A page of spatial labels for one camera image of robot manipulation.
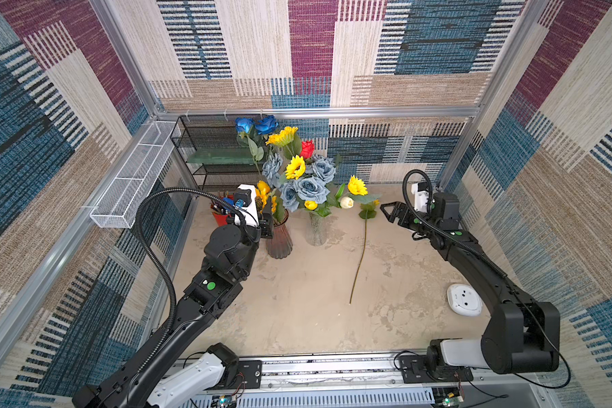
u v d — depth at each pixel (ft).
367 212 3.55
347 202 2.34
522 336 1.36
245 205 1.66
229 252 1.46
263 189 2.59
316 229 3.17
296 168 2.38
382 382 2.40
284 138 2.34
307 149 2.53
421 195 2.49
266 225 1.83
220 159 3.08
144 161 2.71
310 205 2.34
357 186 2.50
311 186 2.34
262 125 2.51
